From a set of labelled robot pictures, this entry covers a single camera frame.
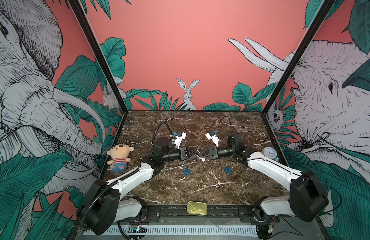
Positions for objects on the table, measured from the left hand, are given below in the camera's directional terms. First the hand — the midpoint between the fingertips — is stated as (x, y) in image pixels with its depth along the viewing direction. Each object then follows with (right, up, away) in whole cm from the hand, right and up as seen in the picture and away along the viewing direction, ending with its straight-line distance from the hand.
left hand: (198, 152), depth 73 cm
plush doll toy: (-47, -4, +15) cm, 49 cm away
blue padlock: (-6, -15, +15) cm, 22 cm away
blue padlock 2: (+19, -14, +16) cm, 29 cm away
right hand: (+1, -2, -1) cm, 2 cm away
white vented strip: (-8, -37, -3) cm, 38 cm away
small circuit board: (-30, -36, -3) cm, 47 cm away
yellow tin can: (0, -28, 0) cm, 28 cm away
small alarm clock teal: (+47, -4, +20) cm, 51 cm away
